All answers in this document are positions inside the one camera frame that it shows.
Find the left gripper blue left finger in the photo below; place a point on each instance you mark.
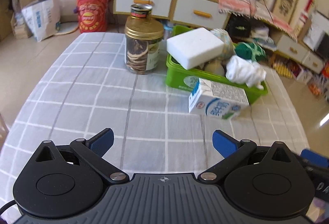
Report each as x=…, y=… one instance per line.
x=101, y=142

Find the blue orange patterned doll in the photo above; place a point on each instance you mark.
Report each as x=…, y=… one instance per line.
x=228, y=49

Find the white fluffy towel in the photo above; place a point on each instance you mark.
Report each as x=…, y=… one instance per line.
x=247, y=72

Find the gold lid glass jar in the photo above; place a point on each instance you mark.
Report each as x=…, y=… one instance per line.
x=142, y=46

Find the pink lace cloth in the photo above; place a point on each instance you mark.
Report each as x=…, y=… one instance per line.
x=252, y=10

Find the black bag in cabinet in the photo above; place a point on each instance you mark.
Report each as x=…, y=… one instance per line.
x=238, y=26

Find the pink plush toy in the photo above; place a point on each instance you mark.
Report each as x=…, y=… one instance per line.
x=214, y=67

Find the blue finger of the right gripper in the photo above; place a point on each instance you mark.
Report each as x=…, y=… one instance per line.
x=315, y=158

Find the microwave oven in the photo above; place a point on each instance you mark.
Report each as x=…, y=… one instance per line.
x=316, y=37

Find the framed cartoon picture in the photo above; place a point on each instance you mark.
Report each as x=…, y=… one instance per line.
x=284, y=9

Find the red snack bucket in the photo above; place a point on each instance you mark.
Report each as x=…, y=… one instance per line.
x=92, y=15

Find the green plastic bin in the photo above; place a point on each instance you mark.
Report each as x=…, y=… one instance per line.
x=185, y=80

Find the white paper bag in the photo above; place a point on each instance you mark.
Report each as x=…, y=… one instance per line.
x=42, y=18

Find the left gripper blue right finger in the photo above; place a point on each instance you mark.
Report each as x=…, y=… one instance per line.
x=224, y=143

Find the grey checkered tablecloth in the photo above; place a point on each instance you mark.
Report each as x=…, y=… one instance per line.
x=156, y=140

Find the milk carton box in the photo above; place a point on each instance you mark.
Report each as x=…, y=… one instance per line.
x=214, y=99

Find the white sponge block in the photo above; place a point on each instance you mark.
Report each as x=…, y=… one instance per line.
x=192, y=48

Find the wooden cabinet with drawers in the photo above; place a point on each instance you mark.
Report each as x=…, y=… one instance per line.
x=211, y=14

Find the small tin can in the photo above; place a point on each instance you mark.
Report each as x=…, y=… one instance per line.
x=141, y=11

